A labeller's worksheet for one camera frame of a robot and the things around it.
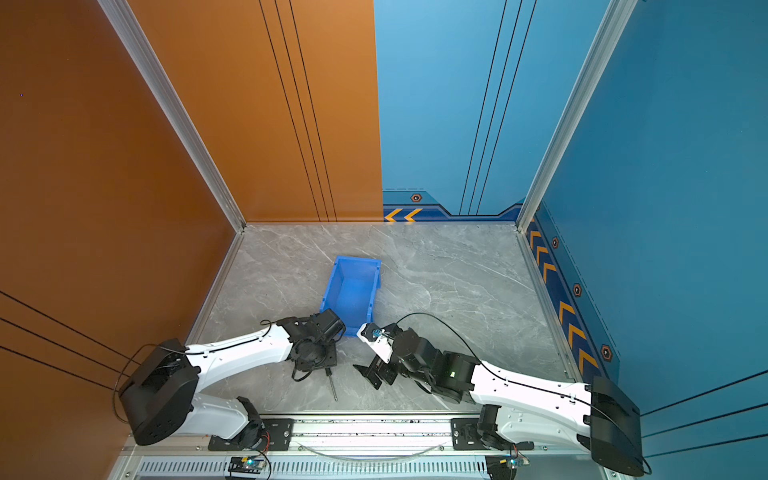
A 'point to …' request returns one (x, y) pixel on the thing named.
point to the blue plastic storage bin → (350, 291)
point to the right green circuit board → (503, 466)
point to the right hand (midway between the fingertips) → (364, 349)
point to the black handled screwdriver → (328, 374)
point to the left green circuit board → (246, 464)
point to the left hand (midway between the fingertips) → (333, 359)
